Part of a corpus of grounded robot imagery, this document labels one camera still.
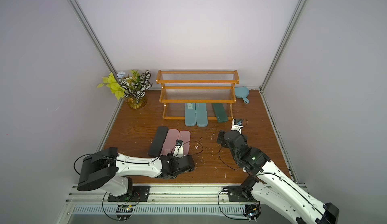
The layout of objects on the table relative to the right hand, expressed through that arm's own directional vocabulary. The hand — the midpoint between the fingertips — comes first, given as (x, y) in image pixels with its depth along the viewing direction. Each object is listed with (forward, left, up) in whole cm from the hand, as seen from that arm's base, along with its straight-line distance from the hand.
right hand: (228, 130), depth 75 cm
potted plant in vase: (+26, +57, +5) cm, 62 cm away
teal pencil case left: (+20, +22, -16) cm, 34 cm away
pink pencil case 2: (0, +33, -18) cm, 37 cm away
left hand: (-9, +21, -17) cm, 29 cm away
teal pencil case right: (+20, +14, -16) cm, 30 cm away
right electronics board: (-31, -11, -21) cm, 39 cm away
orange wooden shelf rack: (+39, +18, -19) cm, 47 cm away
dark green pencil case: (+24, +1, -18) cm, 30 cm away
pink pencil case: (+5, +24, -17) cm, 30 cm away
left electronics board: (-34, +51, -22) cm, 65 cm away
